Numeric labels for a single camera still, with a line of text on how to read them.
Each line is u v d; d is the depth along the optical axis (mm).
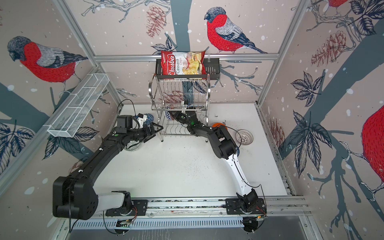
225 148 632
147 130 723
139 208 729
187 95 1222
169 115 981
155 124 754
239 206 728
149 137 726
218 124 1063
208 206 757
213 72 949
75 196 399
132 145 684
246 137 978
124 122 643
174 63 878
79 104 789
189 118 835
